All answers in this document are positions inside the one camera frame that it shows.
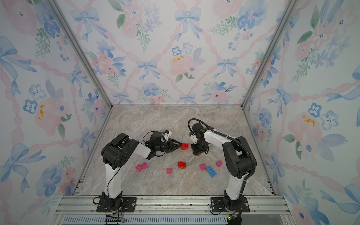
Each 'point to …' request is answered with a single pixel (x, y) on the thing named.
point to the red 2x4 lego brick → (184, 146)
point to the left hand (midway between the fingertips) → (182, 145)
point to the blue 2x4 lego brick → (212, 172)
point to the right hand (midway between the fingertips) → (197, 151)
